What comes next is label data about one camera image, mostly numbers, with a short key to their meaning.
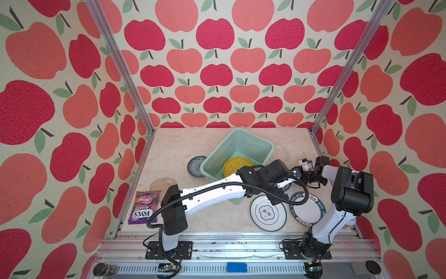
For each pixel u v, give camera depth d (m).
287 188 0.92
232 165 1.02
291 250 0.73
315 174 0.79
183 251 0.74
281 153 1.10
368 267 0.62
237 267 0.69
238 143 1.01
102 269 0.62
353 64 0.86
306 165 0.93
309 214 0.88
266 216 0.84
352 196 0.51
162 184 0.95
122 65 0.88
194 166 1.01
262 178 0.52
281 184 0.62
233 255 0.75
